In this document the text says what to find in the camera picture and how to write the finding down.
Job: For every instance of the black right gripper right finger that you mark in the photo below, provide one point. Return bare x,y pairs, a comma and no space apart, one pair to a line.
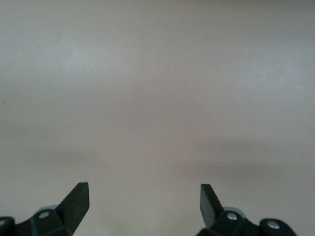
209,209

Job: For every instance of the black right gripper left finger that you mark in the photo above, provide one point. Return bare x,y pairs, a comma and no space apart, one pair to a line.
73,206

